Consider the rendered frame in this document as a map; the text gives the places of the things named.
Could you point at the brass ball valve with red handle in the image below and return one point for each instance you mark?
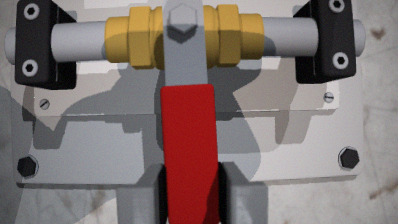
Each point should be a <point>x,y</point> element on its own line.
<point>58,53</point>

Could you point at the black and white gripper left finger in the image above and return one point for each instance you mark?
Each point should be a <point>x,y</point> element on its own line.
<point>143,203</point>

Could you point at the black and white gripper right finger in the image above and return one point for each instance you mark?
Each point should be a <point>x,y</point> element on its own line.
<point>248,201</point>

